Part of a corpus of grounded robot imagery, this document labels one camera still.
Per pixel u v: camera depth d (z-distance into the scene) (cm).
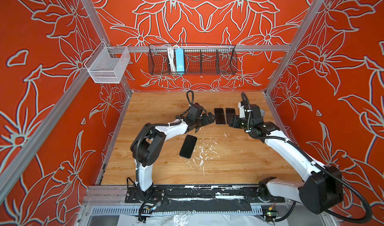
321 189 39
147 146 50
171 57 89
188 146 90
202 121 81
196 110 73
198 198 73
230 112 106
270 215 68
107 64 93
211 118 83
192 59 97
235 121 73
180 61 90
